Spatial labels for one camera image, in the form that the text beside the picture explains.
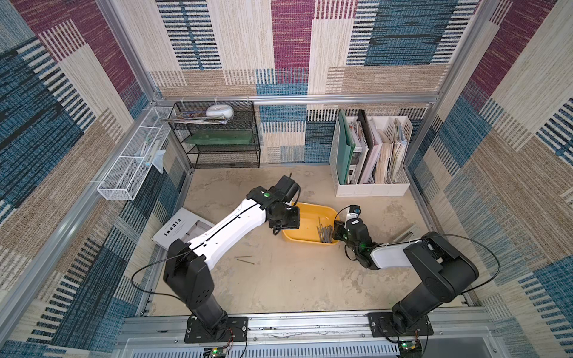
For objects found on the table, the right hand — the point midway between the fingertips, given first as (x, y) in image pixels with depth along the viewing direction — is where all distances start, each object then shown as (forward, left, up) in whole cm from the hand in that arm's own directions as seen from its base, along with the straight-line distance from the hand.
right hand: (335, 219), depth 94 cm
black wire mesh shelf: (+38, +53, +16) cm, 67 cm away
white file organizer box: (+16, -13, +20) cm, 29 cm away
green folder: (+16, -3, +26) cm, 30 cm away
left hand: (-8, +16, +12) cm, 22 cm away
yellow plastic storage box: (-1, +8, -2) cm, 8 cm away
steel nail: (-5, +4, -3) cm, 7 cm away
